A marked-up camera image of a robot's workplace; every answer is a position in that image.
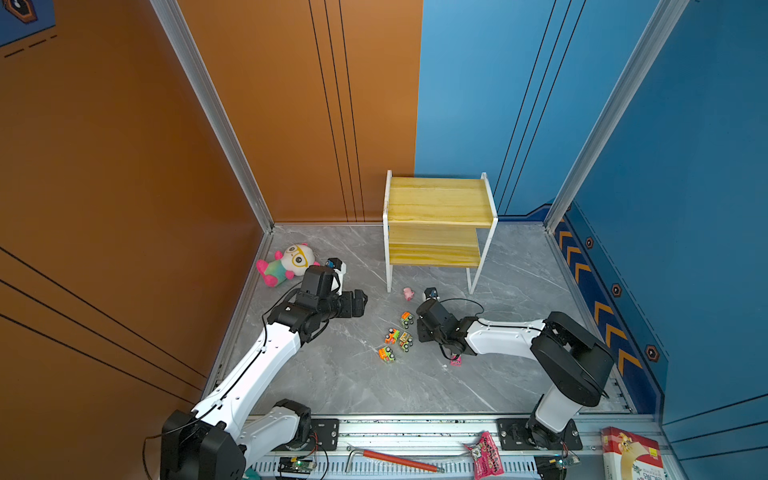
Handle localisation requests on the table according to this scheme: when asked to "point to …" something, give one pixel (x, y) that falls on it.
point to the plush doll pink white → (296, 260)
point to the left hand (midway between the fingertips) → (355, 293)
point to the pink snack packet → (486, 457)
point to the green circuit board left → (293, 465)
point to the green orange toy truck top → (406, 319)
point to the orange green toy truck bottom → (387, 354)
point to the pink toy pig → (408, 293)
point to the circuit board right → (552, 467)
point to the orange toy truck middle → (392, 336)
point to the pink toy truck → (456, 361)
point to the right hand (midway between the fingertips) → (422, 323)
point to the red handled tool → (393, 459)
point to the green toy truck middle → (406, 341)
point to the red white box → (627, 457)
